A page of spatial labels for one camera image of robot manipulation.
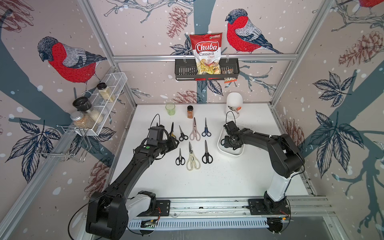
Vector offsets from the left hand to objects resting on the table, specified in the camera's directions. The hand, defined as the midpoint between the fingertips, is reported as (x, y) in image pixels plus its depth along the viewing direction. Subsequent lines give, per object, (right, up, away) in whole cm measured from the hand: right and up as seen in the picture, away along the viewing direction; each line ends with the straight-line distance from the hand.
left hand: (180, 139), depth 83 cm
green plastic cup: (-11, +19, +30) cm, 37 cm away
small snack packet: (+28, +35, +7) cm, 46 cm away
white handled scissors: (+7, -15, +7) cm, 18 cm away
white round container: (+38, +22, +28) cm, 52 cm away
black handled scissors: (0, -1, +19) cm, 19 cm away
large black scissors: (+16, -12, +8) cm, 22 cm away
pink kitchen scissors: (+8, 0, +21) cm, 22 cm away
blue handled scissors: (+16, +2, +21) cm, 27 cm away
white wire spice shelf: (-41, +34, +7) cm, 53 cm away
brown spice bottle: (+5, +16, +24) cm, 29 cm away
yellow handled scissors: (-8, 0, +20) cm, 21 cm away
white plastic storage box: (+36, -10, +10) cm, 39 cm away
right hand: (+31, -5, +16) cm, 35 cm away
